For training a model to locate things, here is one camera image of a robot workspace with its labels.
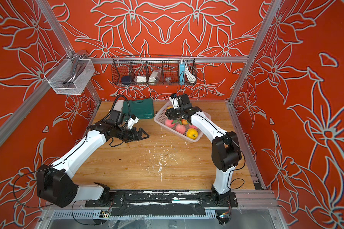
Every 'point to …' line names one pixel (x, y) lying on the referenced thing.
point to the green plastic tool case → (143, 109)
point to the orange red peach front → (184, 121)
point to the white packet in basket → (141, 79)
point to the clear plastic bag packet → (155, 77)
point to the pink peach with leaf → (192, 126)
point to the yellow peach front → (192, 133)
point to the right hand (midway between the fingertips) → (167, 110)
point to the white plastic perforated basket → (160, 119)
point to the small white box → (118, 106)
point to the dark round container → (125, 79)
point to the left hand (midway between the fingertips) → (143, 136)
